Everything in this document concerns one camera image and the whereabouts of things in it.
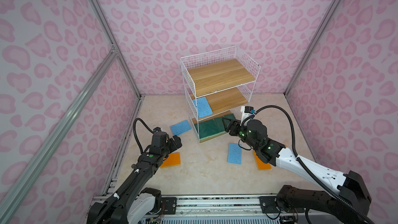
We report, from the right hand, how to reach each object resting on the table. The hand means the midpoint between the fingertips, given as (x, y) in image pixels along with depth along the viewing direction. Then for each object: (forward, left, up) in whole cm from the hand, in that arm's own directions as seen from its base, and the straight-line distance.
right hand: (225, 118), depth 74 cm
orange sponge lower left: (-11, +28, -25) cm, 39 cm away
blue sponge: (+10, +27, -25) cm, 38 cm away
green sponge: (+8, +8, -22) cm, 25 cm away
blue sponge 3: (-6, -7, -26) cm, 28 cm away
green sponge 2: (+18, -6, -23) cm, 30 cm away
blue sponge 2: (+8, +11, -1) cm, 13 cm away
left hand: (-3, +26, -16) cm, 31 cm away
